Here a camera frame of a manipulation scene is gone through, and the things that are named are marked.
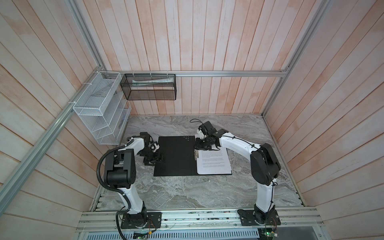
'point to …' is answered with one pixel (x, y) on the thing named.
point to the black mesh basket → (149, 86)
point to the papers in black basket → (137, 82)
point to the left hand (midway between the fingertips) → (159, 164)
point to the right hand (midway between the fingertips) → (194, 146)
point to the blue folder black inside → (179, 157)
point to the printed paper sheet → (214, 161)
